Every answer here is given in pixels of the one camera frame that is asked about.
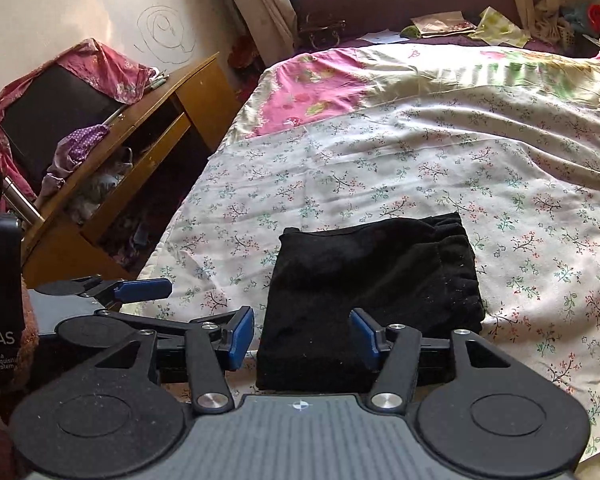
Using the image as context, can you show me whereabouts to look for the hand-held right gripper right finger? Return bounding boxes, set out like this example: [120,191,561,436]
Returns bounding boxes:
[349,307,518,415]

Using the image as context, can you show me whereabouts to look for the pink floral cloth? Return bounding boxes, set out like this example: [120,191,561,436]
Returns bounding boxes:
[0,37,158,201]

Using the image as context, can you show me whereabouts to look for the purple dotted cloth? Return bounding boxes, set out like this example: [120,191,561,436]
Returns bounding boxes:
[40,124,111,196]

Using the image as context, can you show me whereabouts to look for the red cloth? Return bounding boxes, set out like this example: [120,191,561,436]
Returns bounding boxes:
[230,35,253,68]

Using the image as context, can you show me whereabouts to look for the wooden cabinet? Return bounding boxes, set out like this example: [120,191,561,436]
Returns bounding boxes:
[20,52,241,286]

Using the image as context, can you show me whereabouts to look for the pile of clothes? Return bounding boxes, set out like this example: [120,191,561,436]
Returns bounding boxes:
[530,0,581,43]

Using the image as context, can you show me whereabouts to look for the silver metal rod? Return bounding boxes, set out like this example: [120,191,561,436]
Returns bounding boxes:
[2,179,45,225]

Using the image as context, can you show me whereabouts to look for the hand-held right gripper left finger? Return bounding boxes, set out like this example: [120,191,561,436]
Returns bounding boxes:
[87,305,256,415]

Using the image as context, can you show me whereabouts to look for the green floral cloth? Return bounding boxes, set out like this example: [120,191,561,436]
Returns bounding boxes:
[470,6,531,48]

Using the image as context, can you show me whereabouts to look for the maroon upholstered bench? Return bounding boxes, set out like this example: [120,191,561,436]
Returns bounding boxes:
[292,0,600,53]

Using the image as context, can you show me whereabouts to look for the black television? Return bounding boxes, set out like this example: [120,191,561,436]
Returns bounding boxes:
[0,65,126,188]

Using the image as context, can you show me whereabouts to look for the grey clothes bundle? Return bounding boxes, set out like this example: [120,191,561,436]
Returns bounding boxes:
[65,147,136,221]

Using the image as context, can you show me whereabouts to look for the dark handbag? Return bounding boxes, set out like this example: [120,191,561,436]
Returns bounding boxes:
[297,12,346,51]

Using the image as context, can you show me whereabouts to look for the black pants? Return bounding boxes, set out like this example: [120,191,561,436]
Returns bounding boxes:
[255,211,486,393]

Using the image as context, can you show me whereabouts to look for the paper packet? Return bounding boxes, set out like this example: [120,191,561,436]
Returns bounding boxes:
[411,10,478,38]

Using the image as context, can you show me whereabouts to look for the white floral bed sheet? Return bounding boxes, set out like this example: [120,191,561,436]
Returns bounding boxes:
[137,100,600,466]

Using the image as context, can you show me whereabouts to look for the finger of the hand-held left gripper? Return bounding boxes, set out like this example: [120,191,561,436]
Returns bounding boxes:
[80,275,174,311]
[97,306,241,335]

